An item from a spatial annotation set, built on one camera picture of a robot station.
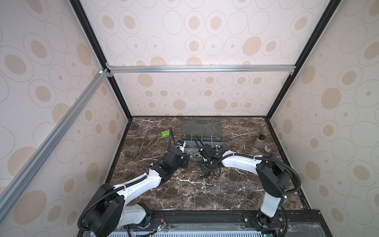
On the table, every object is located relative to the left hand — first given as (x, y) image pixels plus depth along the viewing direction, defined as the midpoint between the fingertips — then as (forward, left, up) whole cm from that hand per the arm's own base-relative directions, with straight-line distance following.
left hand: (190, 153), depth 84 cm
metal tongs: (+3, +35, -11) cm, 37 cm away
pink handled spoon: (+11, -51, -13) cm, 54 cm away
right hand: (-3, -9, -12) cm, 15 cm away
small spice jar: (+13, -46, -10) cm, 49 cm away
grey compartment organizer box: (+26, -5, -14) cm, 30 cm away
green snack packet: (+24, +19, -15) cm, 34 cm away
